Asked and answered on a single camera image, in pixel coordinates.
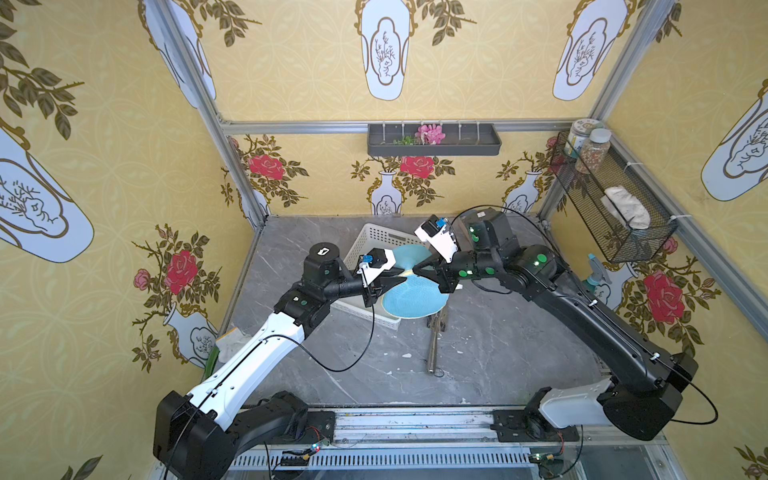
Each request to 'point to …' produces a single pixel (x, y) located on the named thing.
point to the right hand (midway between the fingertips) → (422, 261)
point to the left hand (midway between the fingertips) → (393, 266)
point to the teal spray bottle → (596, 276)
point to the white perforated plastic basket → (372, 237)
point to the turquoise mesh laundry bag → (419, 295)
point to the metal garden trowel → (435, 324)
